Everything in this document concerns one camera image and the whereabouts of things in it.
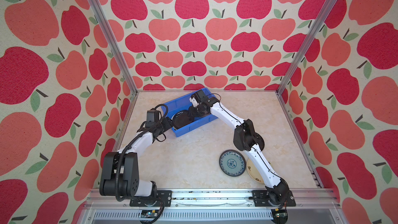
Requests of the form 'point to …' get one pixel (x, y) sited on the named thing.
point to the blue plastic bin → (183, 103)
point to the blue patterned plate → (232, 163)
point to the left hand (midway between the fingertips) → (172, 123)
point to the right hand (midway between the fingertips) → (191, 113)
